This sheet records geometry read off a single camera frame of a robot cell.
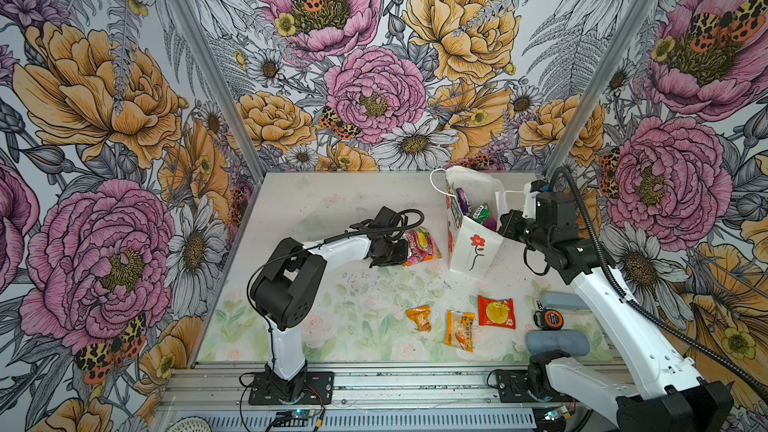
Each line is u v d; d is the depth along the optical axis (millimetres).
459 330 819
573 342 787
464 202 925
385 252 797
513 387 737
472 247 813
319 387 741
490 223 875
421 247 965
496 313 852
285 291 490
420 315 850
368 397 735
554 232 552
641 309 436
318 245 551
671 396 380
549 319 823
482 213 849
